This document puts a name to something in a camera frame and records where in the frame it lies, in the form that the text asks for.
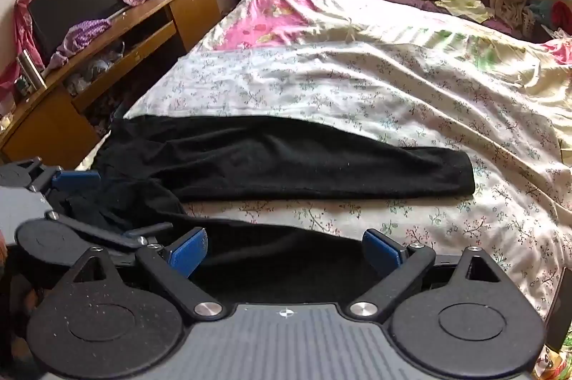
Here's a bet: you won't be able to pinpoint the purple cloth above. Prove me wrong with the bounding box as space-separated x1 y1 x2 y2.
47 18 113 70

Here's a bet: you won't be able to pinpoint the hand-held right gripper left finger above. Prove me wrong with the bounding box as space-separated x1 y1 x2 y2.
67 227 225 322

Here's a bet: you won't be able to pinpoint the bright red item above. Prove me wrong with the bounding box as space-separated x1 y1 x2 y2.
550 0 572 33

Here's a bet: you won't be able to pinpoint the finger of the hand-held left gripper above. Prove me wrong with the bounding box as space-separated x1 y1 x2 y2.
48 210 174 251
0 158 103 196

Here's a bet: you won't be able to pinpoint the wooden desk with shelves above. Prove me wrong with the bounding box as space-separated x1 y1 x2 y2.
0 0 222 172

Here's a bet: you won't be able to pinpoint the white floral bed sheet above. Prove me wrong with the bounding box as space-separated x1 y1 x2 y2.
77 39 572 320

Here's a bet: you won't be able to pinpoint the black pants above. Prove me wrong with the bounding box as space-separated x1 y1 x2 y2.
58 115 475 306

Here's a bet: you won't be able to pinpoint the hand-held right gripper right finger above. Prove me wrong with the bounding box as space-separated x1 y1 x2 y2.
347 229 508 322

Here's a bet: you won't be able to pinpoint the purple bed sheet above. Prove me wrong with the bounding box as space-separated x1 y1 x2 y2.
281 0 523 38

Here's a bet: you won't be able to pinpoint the colourful printed cloth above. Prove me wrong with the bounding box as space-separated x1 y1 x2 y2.
533 326 572 380

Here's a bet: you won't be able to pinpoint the black monitor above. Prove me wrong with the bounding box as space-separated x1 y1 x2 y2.
28 0 131 51

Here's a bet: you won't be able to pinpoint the pink cream printed quilt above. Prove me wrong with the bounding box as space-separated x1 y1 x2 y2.
197 0 572 166

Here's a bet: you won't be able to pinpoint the clear glass cup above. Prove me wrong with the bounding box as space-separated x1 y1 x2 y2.
0 93 17 127

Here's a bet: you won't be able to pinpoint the silver metal flask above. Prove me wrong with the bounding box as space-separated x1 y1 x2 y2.
16 49 48 93

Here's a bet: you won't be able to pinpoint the teal cloth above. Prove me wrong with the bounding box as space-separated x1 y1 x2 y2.
529 0 553 24

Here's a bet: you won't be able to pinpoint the yellow green printed cloth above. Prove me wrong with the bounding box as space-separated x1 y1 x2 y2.
435 0 495 24

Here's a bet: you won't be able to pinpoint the grey cloth pile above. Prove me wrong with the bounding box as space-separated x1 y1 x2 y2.
64 41 127 95

